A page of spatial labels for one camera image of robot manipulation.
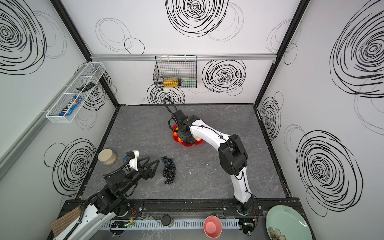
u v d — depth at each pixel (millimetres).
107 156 851
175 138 944
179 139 941
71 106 671
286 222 694
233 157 511
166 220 628
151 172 670
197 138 944
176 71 989
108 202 569
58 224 667
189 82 868
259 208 731
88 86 803
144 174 665
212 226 691
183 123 642
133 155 664
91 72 913
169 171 823
